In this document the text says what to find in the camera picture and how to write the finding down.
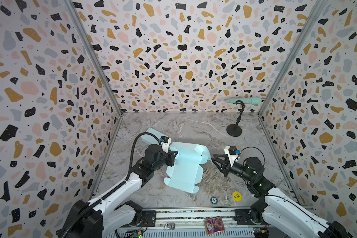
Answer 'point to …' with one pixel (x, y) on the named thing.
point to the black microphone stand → (233, 130)
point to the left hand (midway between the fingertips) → (179, 150)
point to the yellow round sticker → (237, 196)
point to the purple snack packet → (214, 225)
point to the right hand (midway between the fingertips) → (214, 156)
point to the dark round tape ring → (213, 200)
